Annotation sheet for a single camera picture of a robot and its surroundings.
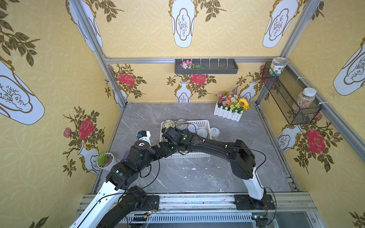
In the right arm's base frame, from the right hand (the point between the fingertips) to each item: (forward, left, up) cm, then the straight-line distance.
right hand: (169, 143), depth 87 cm
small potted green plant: (-13, +35, +2) cm, 37 cm away
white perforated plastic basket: (+18, -23, -4) cm, 30 cm away
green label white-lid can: (+11, -29, -3) cm, 31 cm away
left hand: (-8, +4, +13) cm, 16 cm away
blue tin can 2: (+12, -7, +3) cm, 14 cm away
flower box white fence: (+28, -40, +5) cm, 49 cm away
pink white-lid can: (+14, -13, -4) cm, 20 cm away
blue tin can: (+14, +2, +2) cm, 14 cm away
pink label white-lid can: (+10, -21, -3) cm, 23 cm away
